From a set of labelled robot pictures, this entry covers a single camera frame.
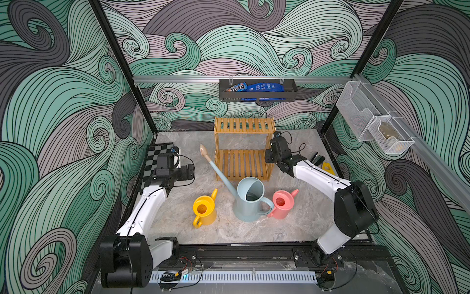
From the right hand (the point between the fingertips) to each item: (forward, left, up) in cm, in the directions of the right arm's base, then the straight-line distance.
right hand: (273, 151), depth 91 cm
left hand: (-9, +44, +1) cm, 45 cm away
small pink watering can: (-25, -1, -4) cm, 25 cm away
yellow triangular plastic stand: (0, -33, -15) cm, 37 cm away
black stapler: (+5, -29, -15) cm, 33 cm away
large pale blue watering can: (-27, +14, -3) cm, 30 cm away
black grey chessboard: (+10, +68, -11) cm, 70 cm away
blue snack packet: (+26, +4, +21) cm, 33 cm away
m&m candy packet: (+26, +16, +21) cm, 37 cm away
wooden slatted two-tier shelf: (+19, +16, -15) cm, 29 cm away
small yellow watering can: (-28, +33, -4) cm, 44 cm away
